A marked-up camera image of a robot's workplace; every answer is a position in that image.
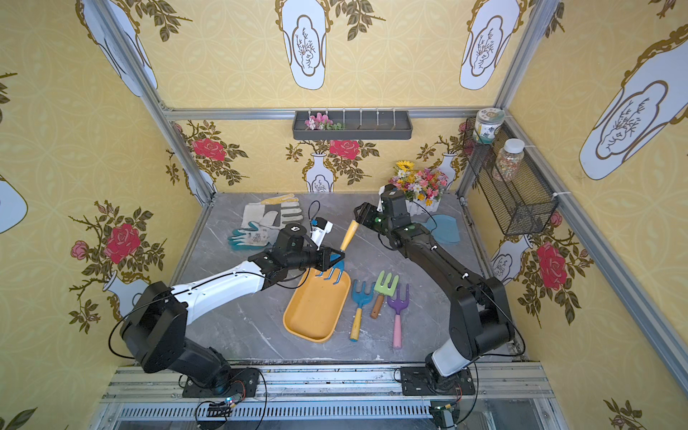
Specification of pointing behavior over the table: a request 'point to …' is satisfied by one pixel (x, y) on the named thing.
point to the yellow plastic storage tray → (314, 306)
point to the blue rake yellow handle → (362, 298)
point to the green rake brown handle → (383, 290)
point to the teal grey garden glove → (250, 237)
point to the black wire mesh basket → (521, 204)
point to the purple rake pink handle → (398, 305)
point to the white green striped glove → (271, 217)
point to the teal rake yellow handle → (339, 265)
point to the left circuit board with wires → (219, 409)
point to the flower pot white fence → (423, 186)
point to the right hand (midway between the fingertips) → (369, 208)
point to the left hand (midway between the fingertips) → (336, 250)
